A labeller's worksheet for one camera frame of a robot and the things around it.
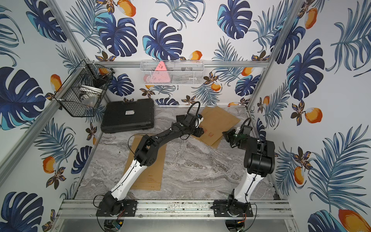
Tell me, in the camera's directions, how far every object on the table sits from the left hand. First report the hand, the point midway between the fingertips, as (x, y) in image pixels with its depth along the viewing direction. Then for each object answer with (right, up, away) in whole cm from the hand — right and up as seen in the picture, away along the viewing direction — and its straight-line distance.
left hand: (201, 130), depth 103 cm
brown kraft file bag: (-31, -28, -19) cm, 45 cm away
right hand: (+15, -1, -3) cm, 15 cm away
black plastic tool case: (-53, +10, +4) cm, 54 cm away
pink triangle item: (-27, +35, -13) cm, 46 cm away
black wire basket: (-66, +23, -25) cm, 74 cm away
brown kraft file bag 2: (+12, +7, +5) cm, 14 cm away
